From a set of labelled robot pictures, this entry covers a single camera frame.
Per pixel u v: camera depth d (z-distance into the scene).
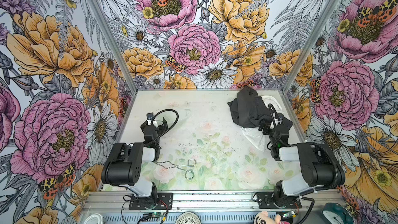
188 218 0.69
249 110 0.97
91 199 0.75
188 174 0.83
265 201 0.73
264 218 0.64
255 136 0.96
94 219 0.64
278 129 0.78
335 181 0.44
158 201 0.73
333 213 0.66
